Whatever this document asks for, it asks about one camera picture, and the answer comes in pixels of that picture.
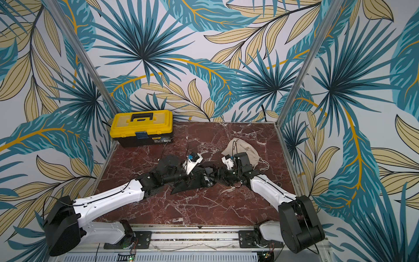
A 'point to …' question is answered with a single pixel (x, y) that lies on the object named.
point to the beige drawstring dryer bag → (237, 146)
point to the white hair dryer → (209, 184)
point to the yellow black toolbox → (142, 127)
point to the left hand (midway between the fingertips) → (202, 172)
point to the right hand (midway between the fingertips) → (212, 177)
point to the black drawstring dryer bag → (198, 172)
